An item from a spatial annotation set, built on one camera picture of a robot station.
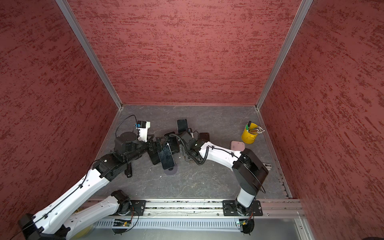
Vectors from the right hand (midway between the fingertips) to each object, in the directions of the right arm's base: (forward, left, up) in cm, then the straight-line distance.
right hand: (188, 150), depth 88 cm
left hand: (-3, +13, +18) cm, 22 cm away
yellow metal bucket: (+9, -38, -1) cm, 39 cm away
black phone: (+16, +4, +4) cm, 17 cm away
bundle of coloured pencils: (+7, -41, +10) cm, 43 cm away
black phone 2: (+14, -11, -6) cm, 18 cm away
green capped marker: (+14, -38, +4) cm, 41 cm away
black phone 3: (-5, +7, +21) cm, 23 cm away
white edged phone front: (-5, +12, +4) cm, 14 cm away
